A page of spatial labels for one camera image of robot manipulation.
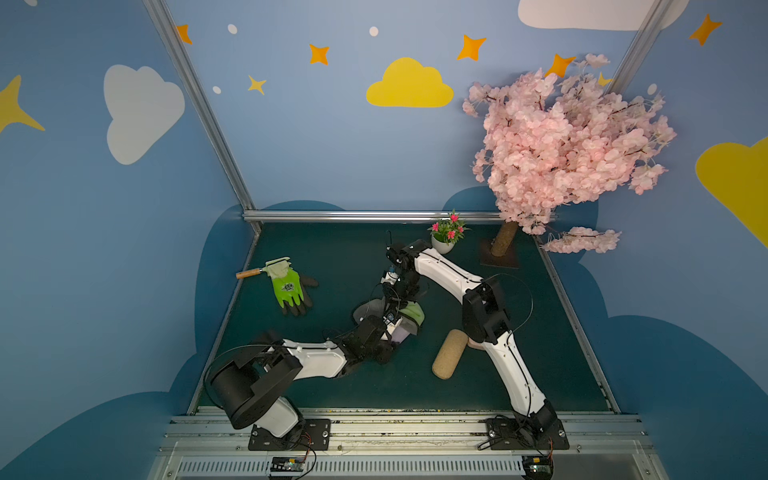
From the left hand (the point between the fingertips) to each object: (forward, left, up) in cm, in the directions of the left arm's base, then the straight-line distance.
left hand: (390, 334), depth 91 cm
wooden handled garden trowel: (+25, +43, -1) cm, 49 cm away
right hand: (+7, +1, +3) cm, 8 cm away
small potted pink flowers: (+34, -19, +10) cm, 41 cm away
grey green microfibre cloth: (+5, -6, +4) cm, 9 cm away
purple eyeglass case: (0, -4, +3) cm, 5 cm away
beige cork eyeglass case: (-6, -17, +1) cm, 18 cm away
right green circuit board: (-32, -37, -4) cm, 49 cm away
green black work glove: (+16, +35, -1) cm, 39 cm away
